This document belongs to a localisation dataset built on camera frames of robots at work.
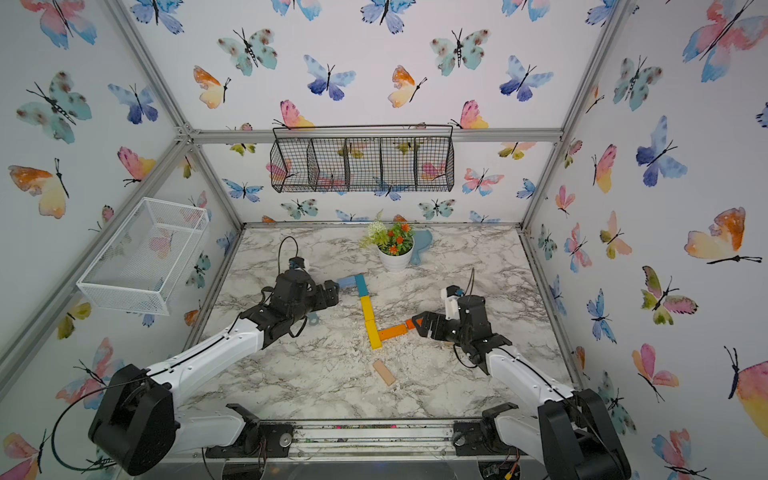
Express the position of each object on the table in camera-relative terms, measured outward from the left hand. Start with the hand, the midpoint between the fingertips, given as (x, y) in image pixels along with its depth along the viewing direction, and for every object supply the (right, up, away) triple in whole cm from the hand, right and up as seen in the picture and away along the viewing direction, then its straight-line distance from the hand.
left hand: (331, 287), depth 86 cm
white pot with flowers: (+18, +12, +10) cm, 24 cm away
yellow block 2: (+11, -14, +7) cm, 19 cm away
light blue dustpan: (+29, +15, +35) cm, 48 cm away
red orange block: (+23, -12, +8) cm, 27 cm away
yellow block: (+9, -8, +10) cm, 16 cm away
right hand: (+27, -9, -1) cm, 28 cm away
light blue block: (+2, 0, +19) cm, 19 cm away
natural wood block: (+15, -24, -1) cm, 28 cm away
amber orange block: (+17, -15, +8) cm, 24 cm away
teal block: (+7, -1, +17) cm, 18 cm away
